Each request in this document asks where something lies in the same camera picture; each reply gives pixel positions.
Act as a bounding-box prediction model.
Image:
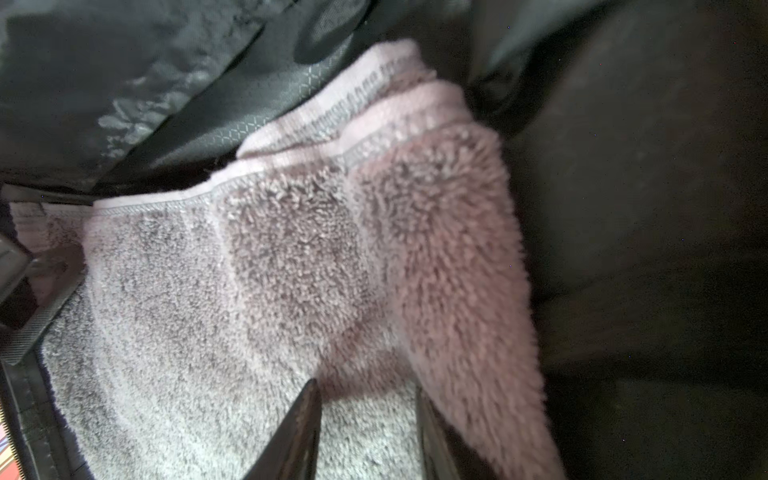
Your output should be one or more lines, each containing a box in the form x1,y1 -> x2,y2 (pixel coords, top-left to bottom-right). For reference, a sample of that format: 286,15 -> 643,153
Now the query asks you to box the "grey fluffy towel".
10,40 -> 564,479

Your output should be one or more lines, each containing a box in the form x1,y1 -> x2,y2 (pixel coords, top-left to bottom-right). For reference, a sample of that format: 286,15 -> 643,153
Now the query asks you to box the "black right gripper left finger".
244,379 -> 322,480

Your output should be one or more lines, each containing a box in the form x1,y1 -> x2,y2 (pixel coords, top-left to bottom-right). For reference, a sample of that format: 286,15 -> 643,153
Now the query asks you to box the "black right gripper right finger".
416,387 -> 496,480

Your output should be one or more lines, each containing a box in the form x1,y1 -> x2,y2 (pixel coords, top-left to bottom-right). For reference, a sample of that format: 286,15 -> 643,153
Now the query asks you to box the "black white suitcase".
1,1 -> 767,479

